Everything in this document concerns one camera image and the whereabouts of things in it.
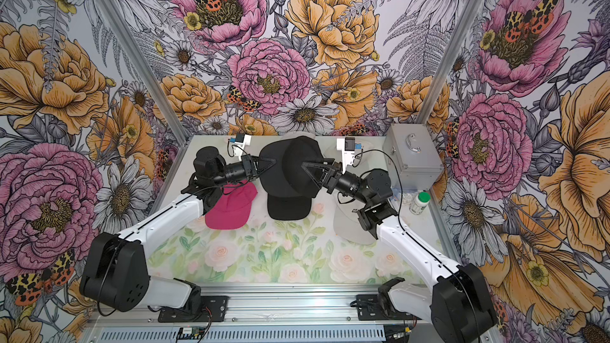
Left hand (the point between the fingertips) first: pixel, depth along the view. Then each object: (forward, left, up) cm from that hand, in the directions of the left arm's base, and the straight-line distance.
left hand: (276, 166), depth 76 cm
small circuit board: (-40, +25, -29) cm, 55 cm away
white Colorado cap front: (-7, -25, -27) cm, 37 cm away
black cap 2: (-1, -2, -25) cm, 25 cm away
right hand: (-7, -8, +8) cm, 14 cm away
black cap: (-3, -4, -2) cm, 5 cm away
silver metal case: (+15, -52, -14) cm, 56 cm away
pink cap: (-1, +19, -24) cm, 31 cm away
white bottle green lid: (-3, -51, -19) cm, 54 cm away
